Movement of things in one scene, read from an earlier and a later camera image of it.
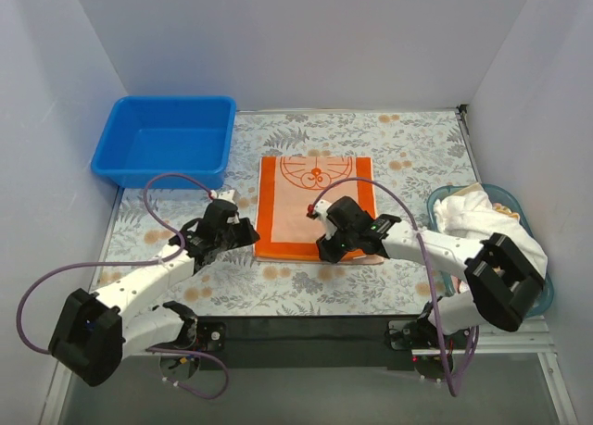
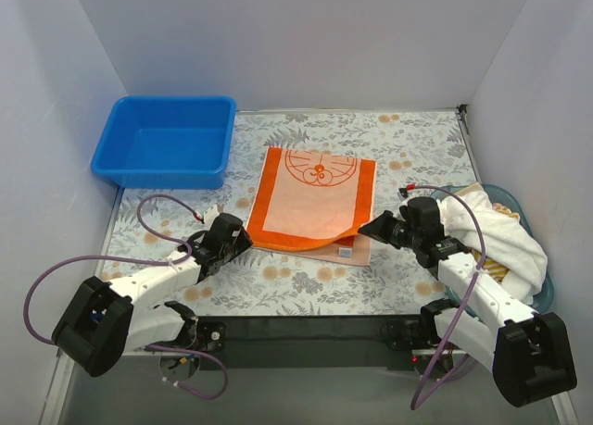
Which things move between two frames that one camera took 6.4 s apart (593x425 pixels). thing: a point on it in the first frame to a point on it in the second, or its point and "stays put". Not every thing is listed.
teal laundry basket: (502, 201) stays put
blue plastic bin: (185, 134) stays put
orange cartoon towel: (287, 186) stays put
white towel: (472, 216) stays put
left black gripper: (242, 233) to (238, 242)
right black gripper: (331, 247) to (386, 229)
